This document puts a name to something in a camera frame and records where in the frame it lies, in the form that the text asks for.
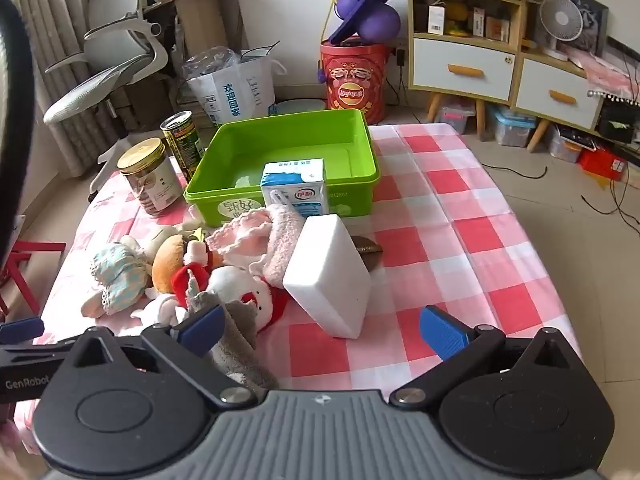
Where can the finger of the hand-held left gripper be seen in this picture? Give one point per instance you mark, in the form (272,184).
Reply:
(20,331)

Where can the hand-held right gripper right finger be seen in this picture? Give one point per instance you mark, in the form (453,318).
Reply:
(442,332)

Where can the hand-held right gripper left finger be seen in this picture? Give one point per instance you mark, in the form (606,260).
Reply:
(202,329)

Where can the grey terry towel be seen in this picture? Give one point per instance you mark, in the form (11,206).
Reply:
(240,355)

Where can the red plush toy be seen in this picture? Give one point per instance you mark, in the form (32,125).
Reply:
(187,280)

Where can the white snowman plush red scarf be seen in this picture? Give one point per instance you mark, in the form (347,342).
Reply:
(235,285)

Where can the bunny doll blue dress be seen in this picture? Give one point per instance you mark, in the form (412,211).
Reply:
(117,272)

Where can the pink fuzzy sock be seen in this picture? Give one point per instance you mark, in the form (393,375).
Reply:
(280,245)

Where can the white foam sponge block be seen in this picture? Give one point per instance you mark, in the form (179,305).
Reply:
(327,275)

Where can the green plastic bin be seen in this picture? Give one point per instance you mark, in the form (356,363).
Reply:
(295,140)

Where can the red stool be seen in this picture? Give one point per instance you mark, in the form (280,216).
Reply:
(25,260)

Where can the hamburger plush toy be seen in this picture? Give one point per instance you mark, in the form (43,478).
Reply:
(167,260)

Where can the pink checkered tablecloth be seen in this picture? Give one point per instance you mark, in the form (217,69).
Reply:
(440,240)

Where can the brown round coaster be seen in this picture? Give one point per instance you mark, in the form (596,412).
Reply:
(367,252)

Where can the glass jar gold lid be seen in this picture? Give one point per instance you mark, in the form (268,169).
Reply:
(150,185)

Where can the blue white milk carton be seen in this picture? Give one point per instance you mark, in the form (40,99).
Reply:
(295,190)

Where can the green printed can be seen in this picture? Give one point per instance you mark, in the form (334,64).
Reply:
(182,147)

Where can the clear storage box pink contents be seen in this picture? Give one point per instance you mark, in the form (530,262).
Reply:
(457,117)

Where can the clear storage box blue lid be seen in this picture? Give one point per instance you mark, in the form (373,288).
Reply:
(512,127)

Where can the red box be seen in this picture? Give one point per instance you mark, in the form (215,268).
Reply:
(602,164)

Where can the white printed shopping bag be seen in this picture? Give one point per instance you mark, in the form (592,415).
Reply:
(235,90)

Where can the red printed bucket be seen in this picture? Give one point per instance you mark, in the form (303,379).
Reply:
(352,85)

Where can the tall wooden shelf cabinet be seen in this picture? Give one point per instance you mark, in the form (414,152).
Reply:
(462,67)

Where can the white grey office chair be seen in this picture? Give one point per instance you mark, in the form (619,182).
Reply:
(115,47)

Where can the pink cloth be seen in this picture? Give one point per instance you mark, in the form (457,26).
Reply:
(612,72)

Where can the beige curtain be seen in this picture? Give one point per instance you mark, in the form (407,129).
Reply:
(50,20)

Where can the wooden desk shelf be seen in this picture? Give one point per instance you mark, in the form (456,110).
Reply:
(200,5)

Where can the purple jump ball toy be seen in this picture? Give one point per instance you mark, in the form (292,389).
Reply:
(372,15)

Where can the white desk fan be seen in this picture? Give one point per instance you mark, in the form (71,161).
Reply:
(559,17)

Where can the dark picture frame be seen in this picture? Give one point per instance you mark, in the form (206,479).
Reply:
(592,20)

